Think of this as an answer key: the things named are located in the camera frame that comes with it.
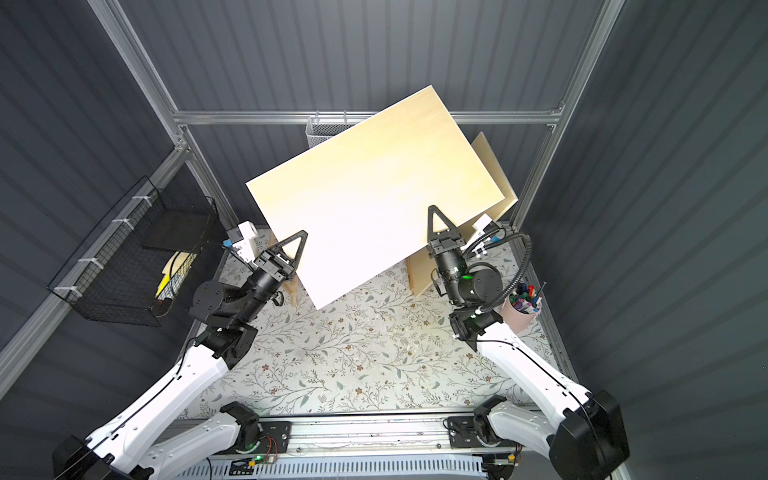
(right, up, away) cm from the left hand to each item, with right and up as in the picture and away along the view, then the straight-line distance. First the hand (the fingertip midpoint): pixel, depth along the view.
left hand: (309, 242), depth 55 cm
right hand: (+23, +6, +4) cm, 24 cm away
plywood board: (+25, -6, +36) cm, 44 cm away
